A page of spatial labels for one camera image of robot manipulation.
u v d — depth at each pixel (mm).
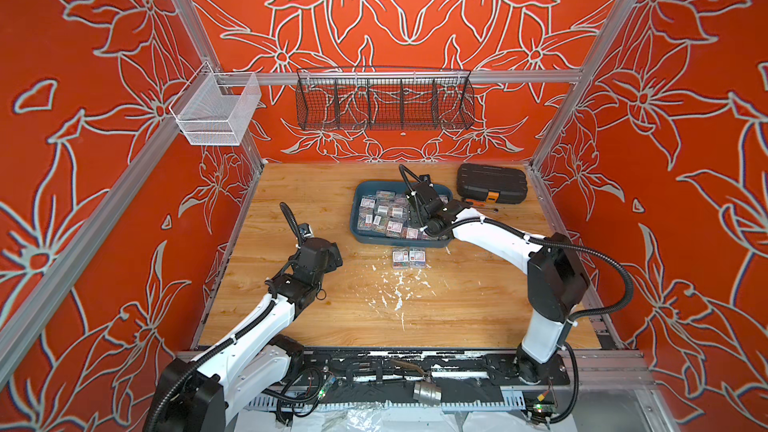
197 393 392
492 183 1081
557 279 466
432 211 668
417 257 901
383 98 971
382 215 1016
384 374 727
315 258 621
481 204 1046
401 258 901
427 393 669
